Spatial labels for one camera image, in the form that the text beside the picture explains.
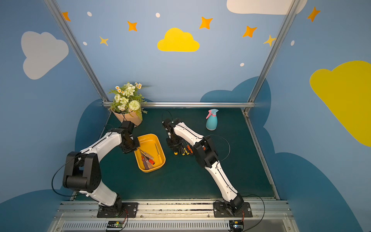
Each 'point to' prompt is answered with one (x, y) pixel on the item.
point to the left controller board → (115, 225)
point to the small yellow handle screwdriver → (159, 155)
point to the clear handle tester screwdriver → (145, 163)
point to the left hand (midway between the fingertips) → (136, 146)
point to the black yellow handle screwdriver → (183, 151)
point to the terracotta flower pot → (135, 117)
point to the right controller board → (236, 225)
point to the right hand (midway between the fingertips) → (175, 146)
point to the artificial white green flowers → (128, 99)
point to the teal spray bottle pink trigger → (212, 121)
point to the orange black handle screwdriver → (191, 150)
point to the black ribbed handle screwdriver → (176, 151)
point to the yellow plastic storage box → (150, 154)
